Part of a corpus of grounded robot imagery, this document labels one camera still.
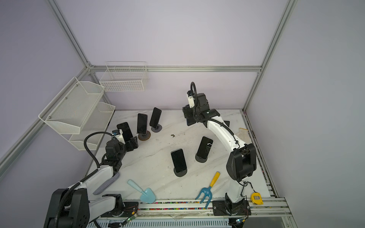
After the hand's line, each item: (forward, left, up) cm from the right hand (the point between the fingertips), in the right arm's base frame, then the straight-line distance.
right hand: (186, 106), depth 85 cm
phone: (-9, +40, -14) cm, 43 cm away
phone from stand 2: (-28, +4, -16) cm, 32 cm away
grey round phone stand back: (+3, +23, -26) cm, 34 cm away
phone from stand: (-18, -12, -14) cm, 26 cm away
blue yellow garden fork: (-41, -12, -28) cm, 51 cm away
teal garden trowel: (-44, +21, -27) cm, 56 cm away
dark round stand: (-31, +4, -27) cm, 41 cm away
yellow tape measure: (-44, -39, -27) cm, 64 cm away
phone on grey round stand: (+4, +23, -14) cm, 27 cm away
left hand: (-14, +36, -14) cm, 42 cm away
